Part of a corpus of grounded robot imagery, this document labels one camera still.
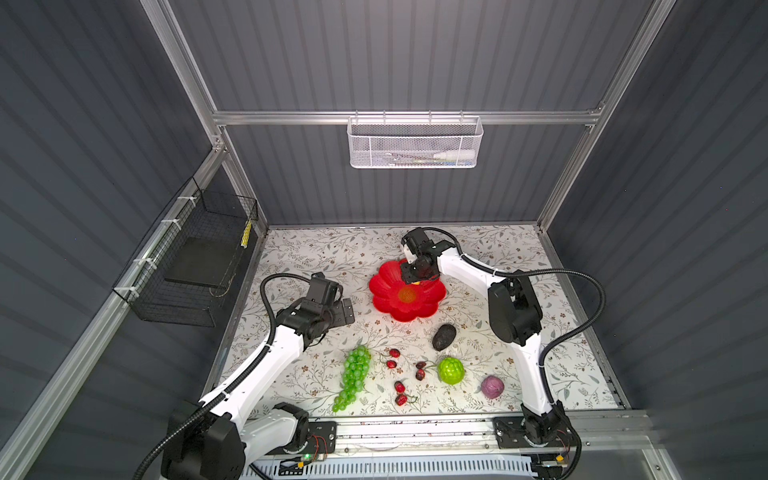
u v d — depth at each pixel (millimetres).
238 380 443
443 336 864
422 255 771
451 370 785
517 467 706
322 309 630
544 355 596
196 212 794
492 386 771
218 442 382
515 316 589
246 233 833
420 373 823
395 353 870
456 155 863
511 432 735
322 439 722
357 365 811
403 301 985
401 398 788
